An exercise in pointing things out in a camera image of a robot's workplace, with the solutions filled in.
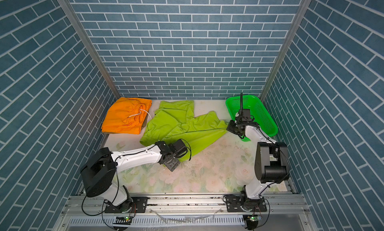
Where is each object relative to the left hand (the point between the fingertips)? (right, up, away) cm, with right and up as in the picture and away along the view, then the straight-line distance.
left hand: (170, 161), depth 86 cm
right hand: (+36, +20, +9) cm, 42 cm away
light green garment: (0, +23, +18) cm, 29 cm away
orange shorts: (-34, +26, +17) cm, 46 cm away
